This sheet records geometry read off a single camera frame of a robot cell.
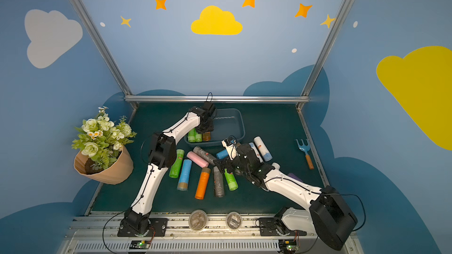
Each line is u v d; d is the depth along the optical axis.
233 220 0.72
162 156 0.65
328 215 0.42
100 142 0.71
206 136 1.01
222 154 0.94
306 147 0.99
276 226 0.66
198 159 0.93
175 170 0.87
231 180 0.86
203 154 0.93
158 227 0.75
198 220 0.72
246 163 0.63
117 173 0.75
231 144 0.72
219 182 0.84
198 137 1.01
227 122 1.11
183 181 0.84
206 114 0.81
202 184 0.86
